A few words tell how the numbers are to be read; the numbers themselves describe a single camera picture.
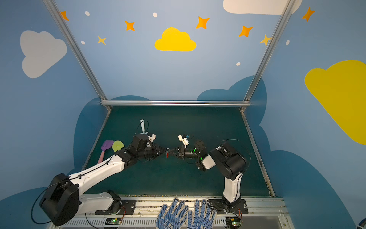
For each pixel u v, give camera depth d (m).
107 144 0.96
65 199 0.40
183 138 0.84
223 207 0.73
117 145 0.97
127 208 0.74
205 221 0.70
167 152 0.82
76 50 0.84
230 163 0.51
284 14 0.72
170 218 0.71
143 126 1.08
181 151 0.77
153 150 0.73
